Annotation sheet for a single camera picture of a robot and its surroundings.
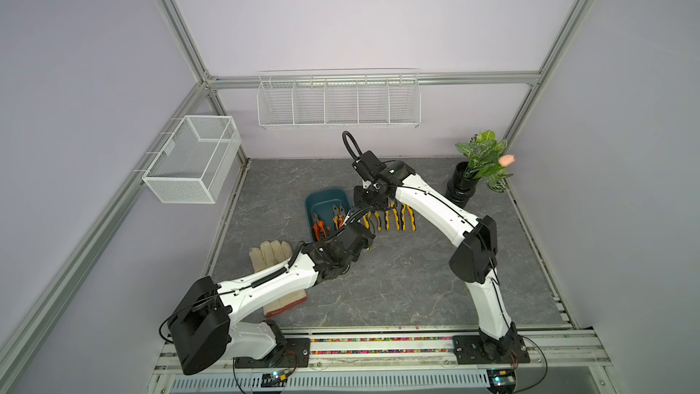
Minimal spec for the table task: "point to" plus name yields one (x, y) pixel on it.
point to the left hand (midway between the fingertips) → (347, 235)
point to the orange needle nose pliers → (319, 228)
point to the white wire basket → (190, 166)
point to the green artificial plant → (484, 151)
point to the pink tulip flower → (506, 160)
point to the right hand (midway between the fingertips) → (359, 202)
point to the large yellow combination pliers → (387, 221)
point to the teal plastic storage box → (321, 202)
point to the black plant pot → (460, 189)
